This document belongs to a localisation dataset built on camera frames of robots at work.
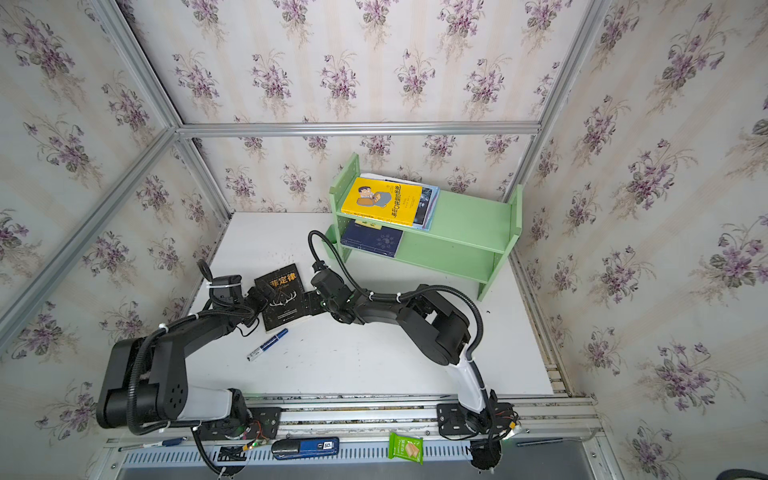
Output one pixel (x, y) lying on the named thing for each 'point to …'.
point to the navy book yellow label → (372, 237)
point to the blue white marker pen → (263, 346)
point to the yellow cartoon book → (383, 200)
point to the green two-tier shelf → (471, 237)
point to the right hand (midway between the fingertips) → (304, 299)
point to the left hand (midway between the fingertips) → (269, 294)
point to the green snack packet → (406, 448)
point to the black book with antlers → (287, 304)
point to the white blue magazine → (426, 206)
